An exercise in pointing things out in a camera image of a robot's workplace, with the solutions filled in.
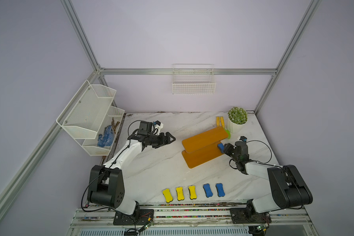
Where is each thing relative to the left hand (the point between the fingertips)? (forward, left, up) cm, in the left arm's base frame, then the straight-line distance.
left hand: (170, 142), depth 85 cm
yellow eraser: (-25, -6, -14) cm, 29 cm away
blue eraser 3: (-24, -29, -15) cm, 40 cm away
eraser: (-24, -13, -14) cm, 31 cm away
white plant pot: (+18, -45, -9) cm, 49 cm away
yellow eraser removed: (-26, 0, -15) cm, 30 cm away
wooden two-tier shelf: (-3, -20, -1) cm, 21 cm away
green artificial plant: (+21, -46, 0) cm, 50 cm away
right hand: (+3, -38, -12) cm, 39 cm away
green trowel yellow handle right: (+24, -39, -13) cm, 48 cm away
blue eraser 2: (-23, -22, -15) cm, 35 cm away
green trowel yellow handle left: (+29, -36, -14) cm, 48 cm away
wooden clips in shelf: (+13, +37, -2) cm, 40 cm away
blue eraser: (+5, -34, -14) cm, 38 cm away
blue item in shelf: (+3, +39, -1) cm, 39 cm away
